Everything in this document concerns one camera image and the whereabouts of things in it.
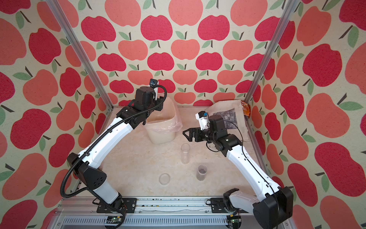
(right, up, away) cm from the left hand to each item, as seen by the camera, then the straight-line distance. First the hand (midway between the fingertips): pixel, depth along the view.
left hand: (159, 98), depth 75 cm
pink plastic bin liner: (+4, -12, +4) cm, 13 cm away
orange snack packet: (+63, -3, +36) cm, 73 cm away
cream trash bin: (-2, -24, +22) cm, 33 cm away
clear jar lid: (+1, -47, +10) cm, 48 cm away
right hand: (+17, -19, 0) cm, 25 cm away
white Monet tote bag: (+47, -7, +24) cm, 53 cm away
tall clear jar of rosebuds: (+14, -36, +15) cm, 42 cm away
